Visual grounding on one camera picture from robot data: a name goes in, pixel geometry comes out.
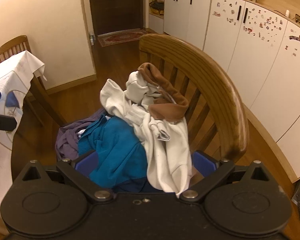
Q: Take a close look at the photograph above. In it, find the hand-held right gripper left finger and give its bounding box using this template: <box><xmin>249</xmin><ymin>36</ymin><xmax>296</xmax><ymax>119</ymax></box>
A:
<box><xmin>14</xmin><ymin>150</ymin><xmax>114</xmax><ymax>204</ymax></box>

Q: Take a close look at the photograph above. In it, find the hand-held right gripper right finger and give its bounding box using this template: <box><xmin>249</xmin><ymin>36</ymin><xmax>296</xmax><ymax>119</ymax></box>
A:
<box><xmin>179</xmin><ymin>151</ymin><xmax>278</xmax><ymax>203</ymax></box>

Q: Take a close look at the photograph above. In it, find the teal knit sweater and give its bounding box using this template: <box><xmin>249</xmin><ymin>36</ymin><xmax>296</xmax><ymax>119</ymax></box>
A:
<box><xmin>77</xmin><ymin>116</ymin><xmax>149</xmax><ymax>188</ymax></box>

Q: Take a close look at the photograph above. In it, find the white hoodie with brown lining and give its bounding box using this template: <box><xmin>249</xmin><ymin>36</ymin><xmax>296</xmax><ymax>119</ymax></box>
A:
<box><xmin>99</xmin><ymin>62</ymin><xmax>193</xmax><ymax>198</ymax></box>

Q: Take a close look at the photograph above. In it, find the purple garment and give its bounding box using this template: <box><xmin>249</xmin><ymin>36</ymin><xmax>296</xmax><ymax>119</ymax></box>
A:
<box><xmin>55</xmin><ymin>109</ymin><xmax>108</xmax><ymax>162</ymax></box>

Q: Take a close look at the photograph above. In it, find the wooden slat-back chair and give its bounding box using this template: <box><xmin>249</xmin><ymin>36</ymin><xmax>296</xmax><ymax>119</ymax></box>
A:
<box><xmin>137</xmin><ymin>33</ymin><xmax>250</xmax><ymax>179</ymax></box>
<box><xmin>0</xmin><ymin>35</ymin><xmax>32</xmax><ymax>64</ymax></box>

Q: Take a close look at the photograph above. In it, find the white sticker-covered cabinet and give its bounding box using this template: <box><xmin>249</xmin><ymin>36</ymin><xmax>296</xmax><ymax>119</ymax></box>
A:
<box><xmin>202</xmin><ymin>0</ymin><xmax>300</xmax><ymax>182</ymax></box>

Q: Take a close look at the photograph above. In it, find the red patterned doormat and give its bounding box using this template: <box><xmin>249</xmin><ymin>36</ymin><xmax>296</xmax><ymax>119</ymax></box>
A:
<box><xmin>98</xmin><ymin>29</ymin><xmax>150</xmax><ymax>47</ymax></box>

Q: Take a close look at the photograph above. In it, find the dark brown door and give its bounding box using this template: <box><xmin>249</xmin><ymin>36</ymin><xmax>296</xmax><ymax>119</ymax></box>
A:
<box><xmin>87</xmin><ymin>0</ymin><xmax>143</xmax><ymax>36</ymax></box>

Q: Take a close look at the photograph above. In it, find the plain white tall cabinet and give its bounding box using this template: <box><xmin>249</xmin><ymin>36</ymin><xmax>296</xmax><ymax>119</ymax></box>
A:
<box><xmin>163</xmin><ymin>0</ymin><xmax>213</xmax><ymax>52</ymax></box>

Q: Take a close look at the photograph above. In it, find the small white niche cabinet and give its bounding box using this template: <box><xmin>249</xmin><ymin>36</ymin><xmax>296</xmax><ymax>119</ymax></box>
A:
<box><xmin>149</xmin><ymin>14</ymin><xmax>165</xmax><ymax>34</ymax></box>

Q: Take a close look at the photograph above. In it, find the dark bag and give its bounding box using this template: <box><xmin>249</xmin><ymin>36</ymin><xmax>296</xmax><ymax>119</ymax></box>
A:
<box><xmin>150</xmin><ymin>0</ymin><xmax>165</xmax><ymax>15</ymax></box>

